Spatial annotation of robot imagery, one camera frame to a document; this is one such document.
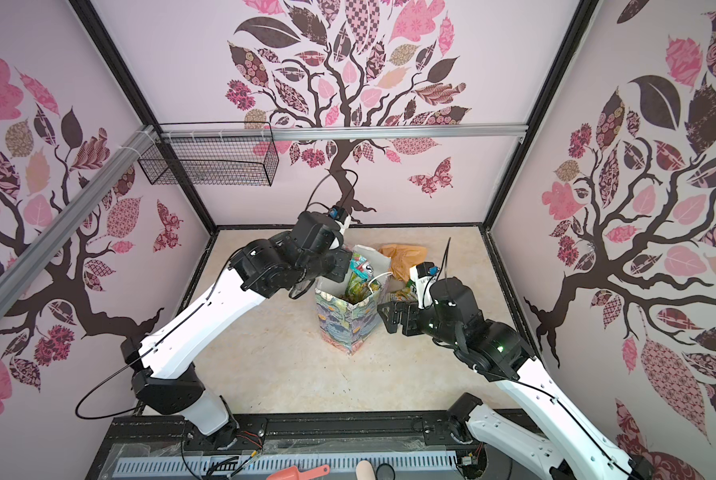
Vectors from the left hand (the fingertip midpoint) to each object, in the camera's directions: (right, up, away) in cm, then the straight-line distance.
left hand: (343, 260), depth 68 cm
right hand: (+12, -10, -2) cm, 15 cm away
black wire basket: (-44, +34, +27) cm, 62 cm away
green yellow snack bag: (+19, -12, +30) cm, 37 cm away
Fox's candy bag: (+4, -2, 0) cm, 5 cm away
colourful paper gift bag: (-1, -17, +8) cm, 18 cm away
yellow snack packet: (+3, -10, +24) cm, 26 cm away
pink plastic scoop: (-12, -50, 0) cm, 51 cm away
